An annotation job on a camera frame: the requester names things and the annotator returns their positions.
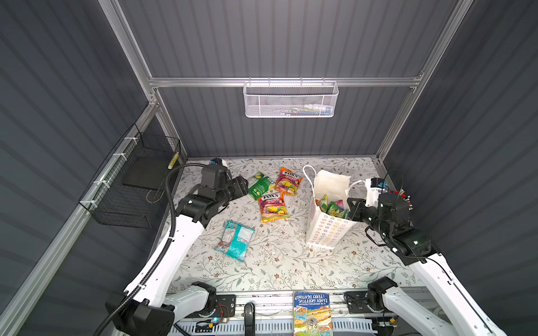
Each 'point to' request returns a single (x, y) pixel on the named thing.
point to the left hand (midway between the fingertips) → (241, 185)
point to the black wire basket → (132, 182)
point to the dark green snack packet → (260, 187)
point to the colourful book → (312, 314)
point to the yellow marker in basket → (170, 166)
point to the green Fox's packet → (334, 211)
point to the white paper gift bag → (328, 222)
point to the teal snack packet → (235, 241)
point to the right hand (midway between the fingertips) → (350, 201)
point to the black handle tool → (249, 316)
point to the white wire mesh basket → (287, 99)
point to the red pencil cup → (407, 198)
